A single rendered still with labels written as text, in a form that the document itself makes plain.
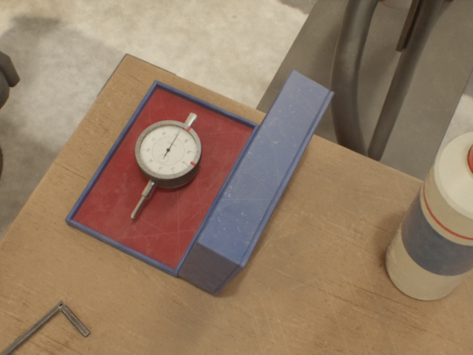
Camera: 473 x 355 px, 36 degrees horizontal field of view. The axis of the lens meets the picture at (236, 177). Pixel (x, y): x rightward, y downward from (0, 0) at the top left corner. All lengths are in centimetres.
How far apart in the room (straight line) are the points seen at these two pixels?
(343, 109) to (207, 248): 34
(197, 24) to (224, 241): 86
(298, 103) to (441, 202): 15
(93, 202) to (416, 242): 28
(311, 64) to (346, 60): 50
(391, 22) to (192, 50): 35
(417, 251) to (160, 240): 22
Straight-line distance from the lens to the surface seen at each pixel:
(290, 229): 65
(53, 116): 128
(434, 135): 125
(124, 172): 67
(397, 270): 61
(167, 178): 63
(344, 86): 80
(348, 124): 81
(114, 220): 65
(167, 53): 131
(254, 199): 53
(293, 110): 56
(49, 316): 63
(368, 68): 130
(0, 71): 95
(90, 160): 68
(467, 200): 48
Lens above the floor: 107
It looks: 64 degrees down
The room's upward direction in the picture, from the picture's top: straight up
